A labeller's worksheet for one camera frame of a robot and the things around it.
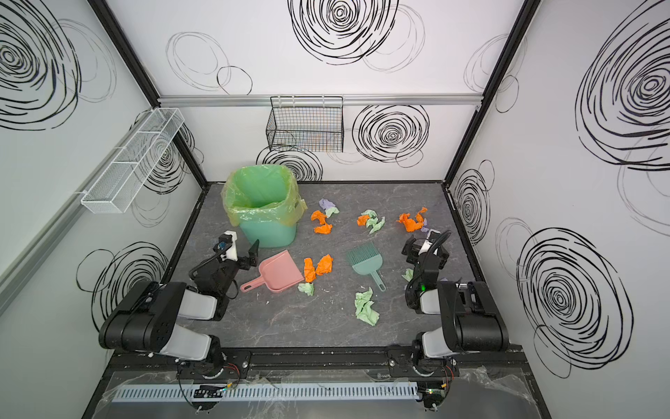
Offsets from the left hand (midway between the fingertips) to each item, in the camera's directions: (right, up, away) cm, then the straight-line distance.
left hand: (247, 238), depth 88 cm
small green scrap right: (+56, -13, +3) cm, 58 cm away
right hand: (+61, 0, +1) cm, 61 cm away
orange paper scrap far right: (+60, +3, +17) cm, 63 cm away
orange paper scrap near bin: (+25, +2, +15) cm, 30 cm away
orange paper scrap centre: (+26, -11, +6) cm, 29 cm away
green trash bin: (+5, 0, +9) cm, 10 cm away
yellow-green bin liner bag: (+1, +16, +12) cm, 20 cm away
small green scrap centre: (+21, -17, -1) cm, 27 cm away
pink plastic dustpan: (+9, -14, +7) cm, 18 cm away
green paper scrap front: (+39, -22, -4) cm, 45 cm away
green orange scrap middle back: (+44, +6, +17) cm, 47 cm away
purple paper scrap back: (+26, +12, +22) cm, 36 cm away
